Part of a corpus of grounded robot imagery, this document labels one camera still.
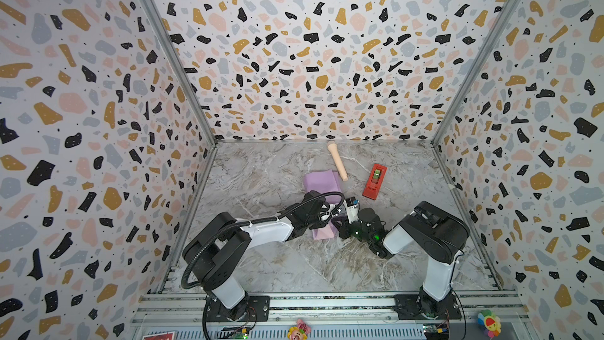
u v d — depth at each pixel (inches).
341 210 30.2
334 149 45.8
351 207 33.5
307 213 27.1
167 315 28.9
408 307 29.3
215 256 17.6
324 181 38.4
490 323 27.7
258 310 29.2
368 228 29.2
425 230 20.3
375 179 39.5
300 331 26.5
